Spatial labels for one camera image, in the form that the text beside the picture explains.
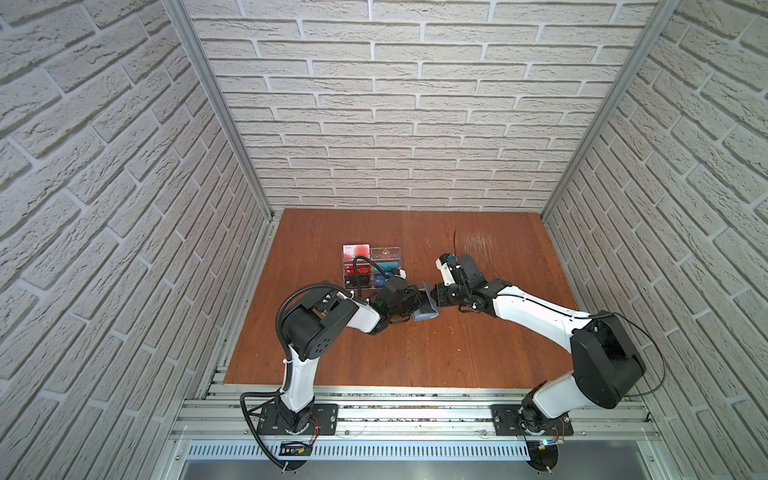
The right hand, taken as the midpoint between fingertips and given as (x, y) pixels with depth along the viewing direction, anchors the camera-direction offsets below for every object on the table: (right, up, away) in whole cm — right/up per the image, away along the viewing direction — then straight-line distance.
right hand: (432, 291), depth 88 cm
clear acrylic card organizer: (-17, +11, +12) cm, 24 cm away
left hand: (0, -1, +5) cm, 5 cm away
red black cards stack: (-22, +4, +10) cm, 25 cm away
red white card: (-26, +12, +10) cm, 30 cm away
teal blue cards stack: (-15, +6, +5) cm, 17 cm away
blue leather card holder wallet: (-1, -5, -1) cm, 5 cm away
